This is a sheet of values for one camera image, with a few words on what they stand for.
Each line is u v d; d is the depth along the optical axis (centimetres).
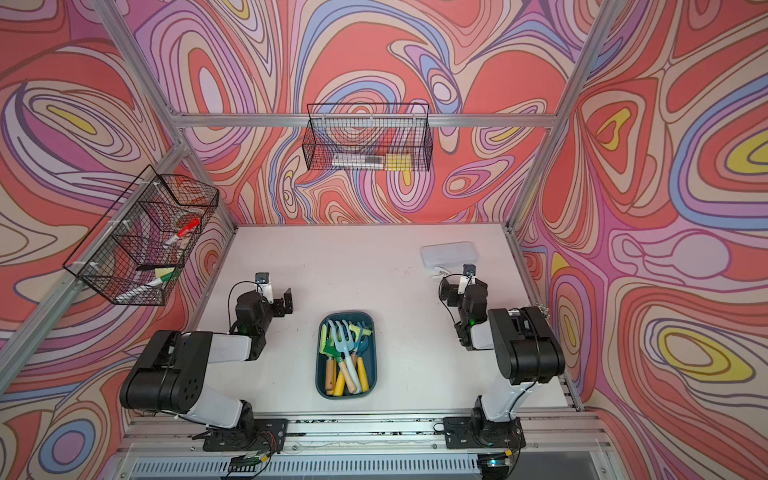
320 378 79
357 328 87
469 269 82
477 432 67
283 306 86
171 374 45
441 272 104
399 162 91
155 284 70
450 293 86
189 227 76
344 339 84
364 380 80
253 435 70
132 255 73
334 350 82
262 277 81
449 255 110
